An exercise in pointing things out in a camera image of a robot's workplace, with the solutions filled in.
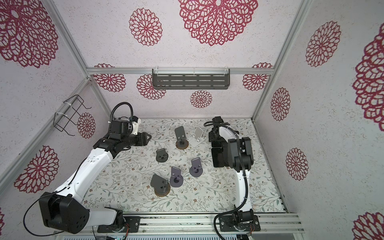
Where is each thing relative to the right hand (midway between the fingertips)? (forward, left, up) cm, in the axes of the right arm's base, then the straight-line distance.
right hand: (216, 136), depth 107 cm
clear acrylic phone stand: (-4, +14, +3) cm, 15 cm away
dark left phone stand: (-19, +36, +3) cm, 41 cm away
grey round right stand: (-28, +14, +2) cm, 31 cm away
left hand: (-19, +42, +20) cm, 50 cm away
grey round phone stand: (-34, +25, +2) cm, 42 cm away
